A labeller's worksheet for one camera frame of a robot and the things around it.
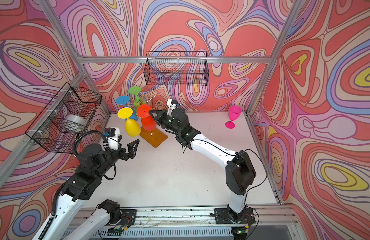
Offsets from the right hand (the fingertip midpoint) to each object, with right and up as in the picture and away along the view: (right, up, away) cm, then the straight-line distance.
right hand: (148, 114), depth 71 cm
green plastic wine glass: (-12, +15, +15) cm, 24 cm away
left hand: (-7, -11, -4) cm, 14 cm away
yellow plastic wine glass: (-11, -7, +8) cm, 15 cm away
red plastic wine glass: (-2, -4, +7) cm, 8 cm away
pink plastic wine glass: (+50, +3, +27) cm, 57 cm away
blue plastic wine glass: (-16, +9, +9) cm, 20 cm away
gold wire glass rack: (-10, +7, +11) cm, 17 cm away
